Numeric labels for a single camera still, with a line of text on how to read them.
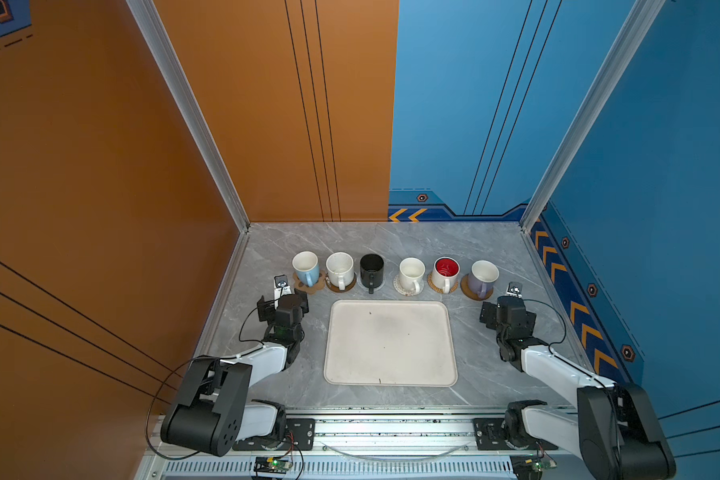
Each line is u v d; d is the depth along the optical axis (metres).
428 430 0.76
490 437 0.72
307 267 0.95
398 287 1.00
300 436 0.73
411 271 0.98
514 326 0.68
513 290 0.77
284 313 0.68
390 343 0.91
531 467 0.71
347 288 0.98
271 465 0.71
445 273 1.01
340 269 1.01
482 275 0.99
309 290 1.01
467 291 0.99
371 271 0.97
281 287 0.76
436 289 0.99
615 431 0.40
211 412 0.43
